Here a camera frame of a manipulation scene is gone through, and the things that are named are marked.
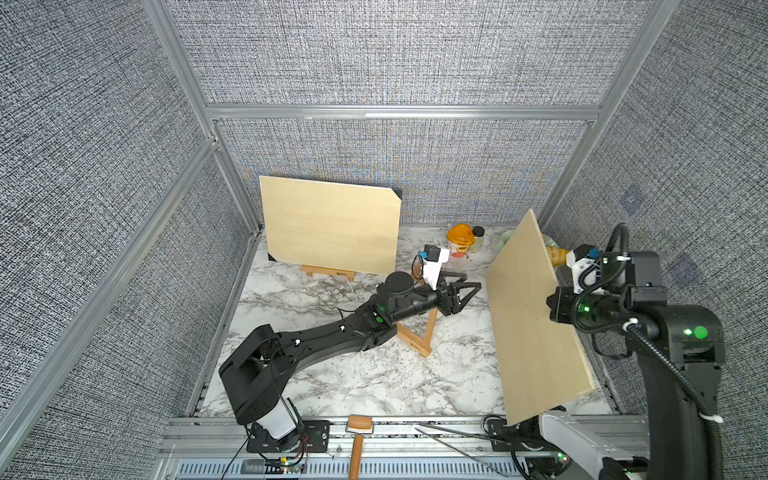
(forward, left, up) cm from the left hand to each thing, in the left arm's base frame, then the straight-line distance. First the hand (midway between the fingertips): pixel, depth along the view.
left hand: (482, 282), depth 65 cm
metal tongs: (-22, +12, -32) cm, 41 cm away
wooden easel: (-1, +13, -26) cm, 29 cm away
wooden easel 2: (+28, +46, -31) cm, 62 cm away
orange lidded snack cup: (+34, -7, -23) cm, 41 cm away
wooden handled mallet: (-21, +28, -30) cm, 47 cm away
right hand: (-5, -14, +2) cm, 15 cm away
